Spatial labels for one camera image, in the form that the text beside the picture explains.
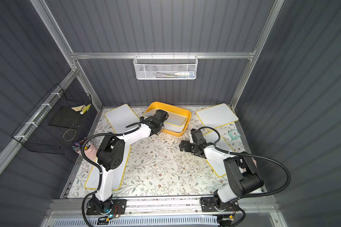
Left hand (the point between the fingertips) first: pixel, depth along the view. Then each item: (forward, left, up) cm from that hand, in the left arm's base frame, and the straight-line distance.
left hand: (164, 117), depth 96 cm
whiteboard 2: (+13, +37, -15) cm, 42 cm away
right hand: (-17, -15, -9) cm, 24 cm away
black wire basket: (-16, +57, +15) cm, 61 cm away
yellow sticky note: (-5, +50, +14) cm, 52 cm away
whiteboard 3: (-37, +42, -15) cm, 58 cm away
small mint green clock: (-7, -49, -11) cm, 51 cm away
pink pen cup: (-22, +45, -4) cm, 50 cm away
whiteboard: (+13, +12, -9) cm, 20 cm away
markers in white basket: (+18, +2, +21) cm, 28 cm away
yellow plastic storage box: (+16, -6, -11) cm, 20 cm away
